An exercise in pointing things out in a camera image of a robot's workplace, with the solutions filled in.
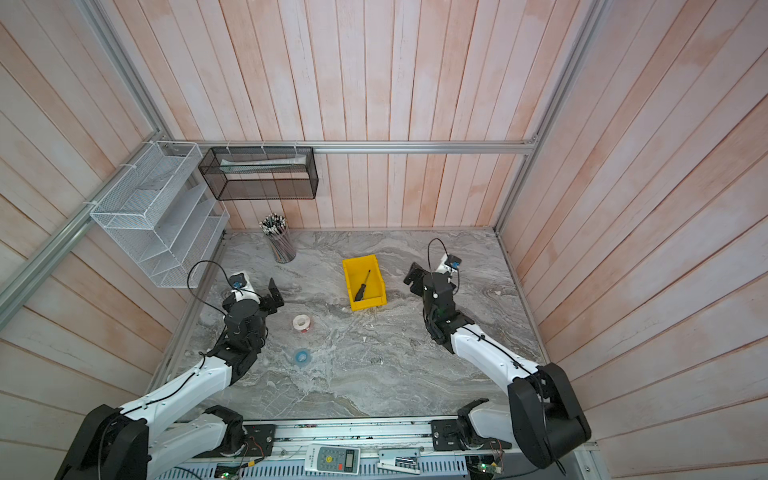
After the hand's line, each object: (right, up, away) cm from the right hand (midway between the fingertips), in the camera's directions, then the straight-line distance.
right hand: (425, 268), depth 86 cm
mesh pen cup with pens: (-49, +14, +12) cm, 52 cm away
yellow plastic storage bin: (-22, -2, +21) cm, 30 cm away
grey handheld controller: (-25, -45, -16) cm, 54 cm away
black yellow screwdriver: (-20, -9, +14) cm, 26 cm away
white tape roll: (-38, -17, +7) cm, 43 cm away
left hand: (-47, -5, -3) cm, 48 cm away
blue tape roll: (-37, -26, +1) cm, 45 cm away
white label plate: (-9, -45, -16) cm, 49 cm away
